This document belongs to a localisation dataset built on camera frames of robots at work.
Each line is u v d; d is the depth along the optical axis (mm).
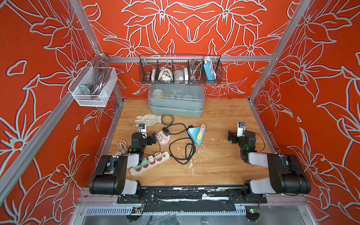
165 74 914
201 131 921
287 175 432
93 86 777
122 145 902
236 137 815
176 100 973
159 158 819
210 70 871
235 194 730
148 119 1064
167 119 1066
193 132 944
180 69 963
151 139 843
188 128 968
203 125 944
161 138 910
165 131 921
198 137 882
